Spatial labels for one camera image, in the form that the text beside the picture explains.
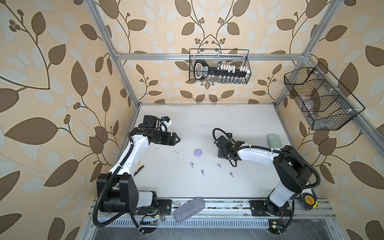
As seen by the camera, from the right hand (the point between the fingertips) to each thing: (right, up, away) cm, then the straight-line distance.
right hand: (225, 154), depth 91 cm
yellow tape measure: (+38, -19, -18) cm, 46 cm away
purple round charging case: (-18, 0, +2) cm, 18 cm away
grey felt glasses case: (-22, -21, -21) cm, 37 cm away
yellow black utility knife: (-52, -8, -4) cm, 53 cm away
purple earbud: (+2, -10, -5) cm, 11 cm away
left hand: (-31, +11, -9) cm, 34 cm away
